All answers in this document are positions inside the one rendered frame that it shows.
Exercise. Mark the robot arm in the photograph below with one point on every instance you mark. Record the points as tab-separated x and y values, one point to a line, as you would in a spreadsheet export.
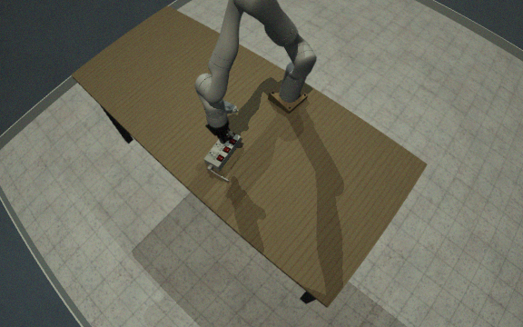
281	30

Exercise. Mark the white power strip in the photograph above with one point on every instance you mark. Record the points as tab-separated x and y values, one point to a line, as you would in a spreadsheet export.
220	154

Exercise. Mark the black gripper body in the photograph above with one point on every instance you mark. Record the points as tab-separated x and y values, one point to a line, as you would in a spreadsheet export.
224	129

